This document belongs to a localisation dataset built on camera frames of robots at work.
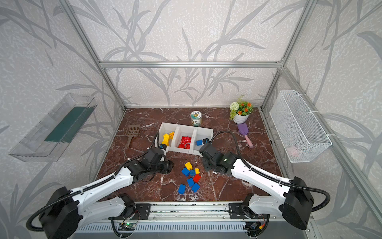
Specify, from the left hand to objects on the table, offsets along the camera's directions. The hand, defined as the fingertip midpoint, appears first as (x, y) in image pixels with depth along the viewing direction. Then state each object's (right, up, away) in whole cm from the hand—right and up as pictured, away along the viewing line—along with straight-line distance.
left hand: (171, 164), depth 83 cm
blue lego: (+6, -13, -2) cm, 15 cm away
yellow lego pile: (+10, -2, +5) cm, 11 cm away
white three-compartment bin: (+14, +17, +15) cm, 26 cm away
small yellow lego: (+15, -5, +3) cm, 16 cm away
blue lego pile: (+8, -5, +2) cm, 10 cm away
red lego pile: (+15, -8, +1) cm, 17 cm away
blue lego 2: (+14, -12, -2) cm, 19 cm away
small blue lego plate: (+12, -5, +2) cm, 13 cm away
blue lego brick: (+16, +10, +14) cm, 24 cm away
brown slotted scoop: (-34, +18, +24) cm, 45 cm away
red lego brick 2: (+9, +8, +13) cm, 17 cm away
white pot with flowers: (+44, +31, +19) cm, 57 cm away
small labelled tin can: (+14, +27, +21) cm, 37 cm away
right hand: (+20, +4, -3) cm, 21 cm away
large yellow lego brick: (-6, +12, +14) cm, 20 cm away
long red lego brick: (+7, +12, +16) cm, 21 cm away
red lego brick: (+4, +8, +13) cm, 16 cm away
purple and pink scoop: (+48, +18, +22) cm, 56 cm away
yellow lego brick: (-3, +15, +16) cm, 22 cm away
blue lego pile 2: (+11, -10, 0) cm, 15 cm away
